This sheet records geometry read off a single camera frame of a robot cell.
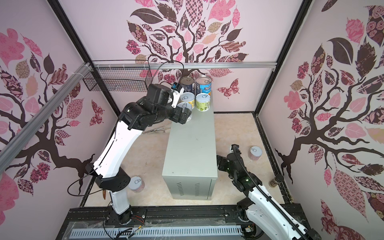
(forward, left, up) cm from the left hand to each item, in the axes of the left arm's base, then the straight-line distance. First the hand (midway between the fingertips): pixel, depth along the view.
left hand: (180, 110), depth 66 cm
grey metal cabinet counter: (-25, -5, -6) cm, 26 cm away
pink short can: (-3, -44, -35) cm, 56 cm away
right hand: (-9, -22, -27) cm, 36 cm away
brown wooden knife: (-24, +44, -40) cm, 64 cm away
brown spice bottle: (-21, -50, -34) cm, 64 cm away
